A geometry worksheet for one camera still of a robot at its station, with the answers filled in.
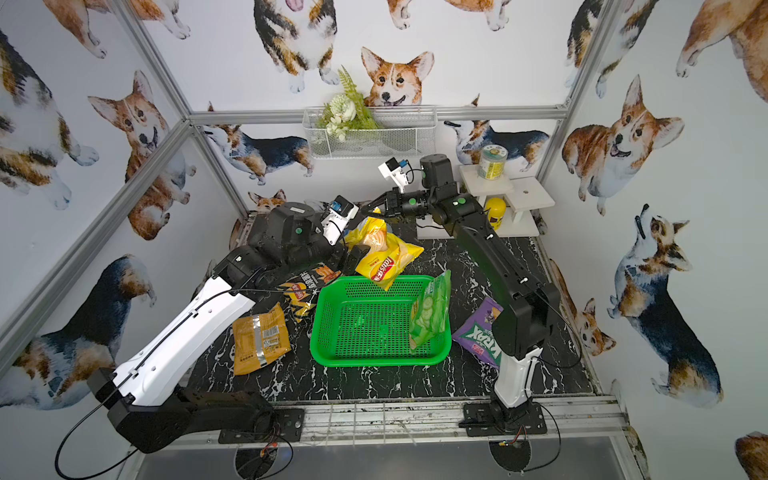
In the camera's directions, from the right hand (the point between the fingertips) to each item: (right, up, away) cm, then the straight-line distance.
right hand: (371, 202), depth 68 cm
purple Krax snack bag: (+29, -36, +18) cm, 49 cm away
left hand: (-5, -6, +1) cm, 7 cm away
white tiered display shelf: (+48, +7, +37) cm, 61 cm away
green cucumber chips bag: (+14, -27, +7) cm, 31 cm away
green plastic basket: (-7, -34, +23) cm, 42 cm away
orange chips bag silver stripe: (-34, -37, +17) cm, 53 cm away
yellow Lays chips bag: (+3, -13, +4) cm, 14 cm away
